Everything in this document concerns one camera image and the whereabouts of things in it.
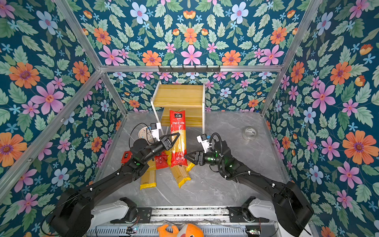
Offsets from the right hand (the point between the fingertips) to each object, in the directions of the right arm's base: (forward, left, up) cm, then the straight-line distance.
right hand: (187, 155), depth 71 cm
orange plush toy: (-29, -1, -14) cm, 32 cm away
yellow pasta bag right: (+4, -1, -20) cm, 20 cm away
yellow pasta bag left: (-1, +5, -19) cm, 19 cm away
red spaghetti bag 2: (+5, +17, -16) cm, 24 cm away
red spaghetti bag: (+7, +41, -19) cm, 45 cm away
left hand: (+8, +3, +9) cm, 12 cm away
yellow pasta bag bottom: (-4, +24, -20) cm, 32 cm away
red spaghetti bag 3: (+13, +5, +9) cm, 16 cm away
